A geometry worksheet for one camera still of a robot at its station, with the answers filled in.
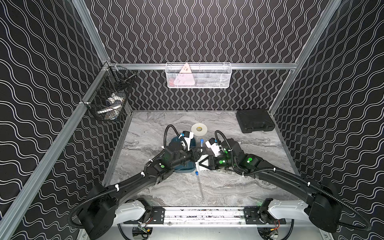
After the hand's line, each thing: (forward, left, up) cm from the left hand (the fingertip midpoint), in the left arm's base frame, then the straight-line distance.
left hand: (206, 147), depth 73 cm
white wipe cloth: (-8, +2, -6) cm, 10 cm away
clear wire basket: (+82, +6, -12) cm, 83 cm away
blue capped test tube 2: (-12, +1, -24) cm, 26 cm away
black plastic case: (+37, -39, -18) cm, 57 cm away
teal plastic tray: (-1, +9, -23) cm, 24 cm away
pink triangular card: (+41, +14, +12) cm, 45 cm away
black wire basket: (+23, +56, +7) cm, 61 cm away
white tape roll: (+29, +3, -23) cm, 38 cm away
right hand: (-6, +2, -5) cm, 8 cm away
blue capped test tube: (+3, +2, +1) cm, 4 cm away
